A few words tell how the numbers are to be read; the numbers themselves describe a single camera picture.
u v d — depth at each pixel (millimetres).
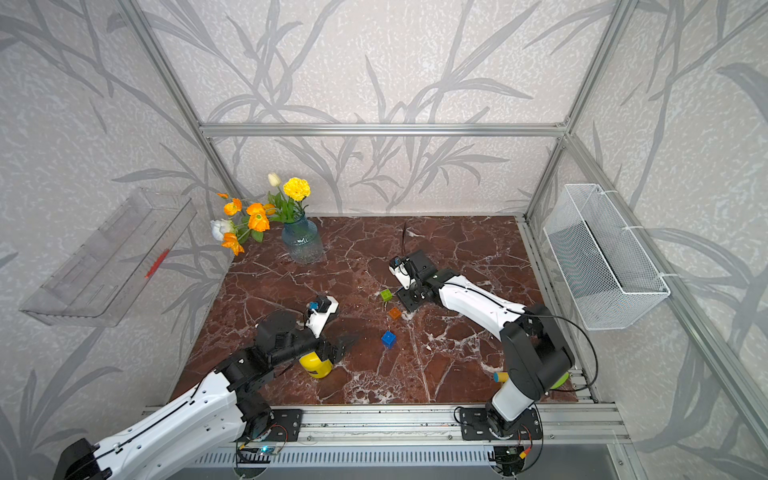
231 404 534
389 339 845
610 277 597
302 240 985
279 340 578
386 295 961
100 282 660
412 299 789
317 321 655
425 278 667
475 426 732
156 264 671
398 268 780
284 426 724
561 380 461
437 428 753
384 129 987
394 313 926
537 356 444
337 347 664
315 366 747
